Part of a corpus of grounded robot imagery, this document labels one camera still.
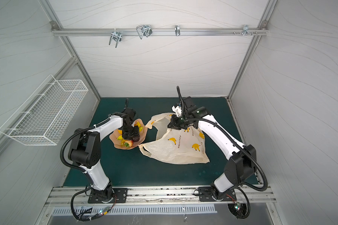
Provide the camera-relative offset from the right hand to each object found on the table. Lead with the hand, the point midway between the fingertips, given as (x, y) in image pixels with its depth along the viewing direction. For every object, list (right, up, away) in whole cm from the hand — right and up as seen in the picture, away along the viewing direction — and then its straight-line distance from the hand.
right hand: (168, 125), depth 77 cm
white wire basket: (-61, +6, -8) cm, 62 cm away
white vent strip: (-14, -42, -7) cm, 45 cm away
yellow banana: (-33, -10, +15) cm, 37 cm away
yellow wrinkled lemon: (-21, -1, +17) cm, 27 cm away
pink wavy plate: (-33, -13, +12) cm, 37 cm away
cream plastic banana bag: (+9, -12, +1) cm, 15 cm away
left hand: (-22, -9, +15) cm, 28 cm away
